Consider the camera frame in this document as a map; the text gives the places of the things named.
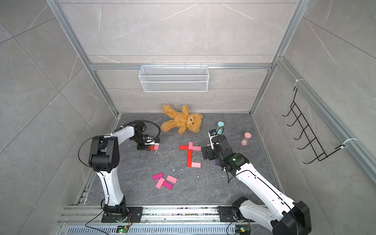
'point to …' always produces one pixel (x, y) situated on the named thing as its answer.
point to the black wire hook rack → (315, 146)
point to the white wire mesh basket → (173, 79)
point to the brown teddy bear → (184, 121)
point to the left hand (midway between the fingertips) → (149, 143)
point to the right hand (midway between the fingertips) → (213, 146)
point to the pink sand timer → (247, 135)
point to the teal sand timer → (220, 129)
